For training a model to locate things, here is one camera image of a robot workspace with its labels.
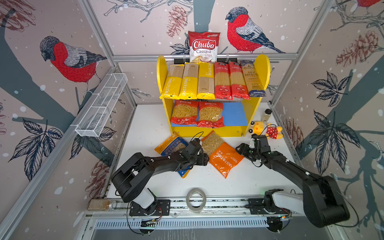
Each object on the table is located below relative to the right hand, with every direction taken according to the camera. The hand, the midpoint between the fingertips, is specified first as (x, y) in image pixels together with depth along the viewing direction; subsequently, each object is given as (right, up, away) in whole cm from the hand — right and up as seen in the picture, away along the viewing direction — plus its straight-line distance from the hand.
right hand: (237, 152), depth 89 cm
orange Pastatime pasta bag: (-9, -3, -1) cm, 9 cm away
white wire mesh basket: (-75, +20, -18) cm, 80 cm away
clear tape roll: (-24, -23, -19) cm, 38 cm away
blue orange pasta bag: (-41, +4, +4) cm, 41 cm away
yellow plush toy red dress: (+17, +14, +9) cm, 24 cm away
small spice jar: (+25, +22, +16) cm, 36 cm away
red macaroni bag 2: (-16, +22, +2) cm, 28 cm away
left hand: (-20, -4, -3) cm, 20 cm away
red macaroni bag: (-33, +23, +1) cm, 40 cm away
